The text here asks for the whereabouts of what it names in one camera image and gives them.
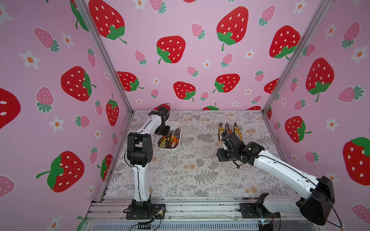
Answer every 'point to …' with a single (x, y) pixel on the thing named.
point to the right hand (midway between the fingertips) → (224, 152)
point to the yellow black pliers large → (220, 130)
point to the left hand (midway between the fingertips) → (163, 133)
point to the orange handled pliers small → (176, 140)
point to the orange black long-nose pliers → (227, 128)
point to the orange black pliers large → (165, 137)
